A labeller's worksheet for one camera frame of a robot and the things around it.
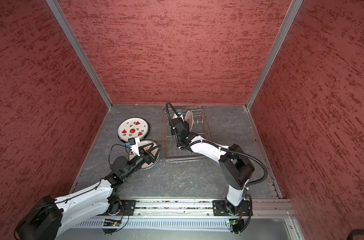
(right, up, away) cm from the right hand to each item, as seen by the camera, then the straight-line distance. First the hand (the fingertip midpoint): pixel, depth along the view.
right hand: (177, 124), depth 89 cm
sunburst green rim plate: (+7, +4, +10) cm, 13 cm away
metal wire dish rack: (-3, -19, +4) cm, 19 cm away
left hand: (-9, -12, -13) cm, 20 cm away
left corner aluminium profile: (-59, +32, +15) cm, 68 cm away
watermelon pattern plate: (-33, -3, +15) cm, 36 cm away
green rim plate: (-20, -15, -18) cm, 31 cm away
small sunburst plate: (0, +4, -13) cm, 14 cm away
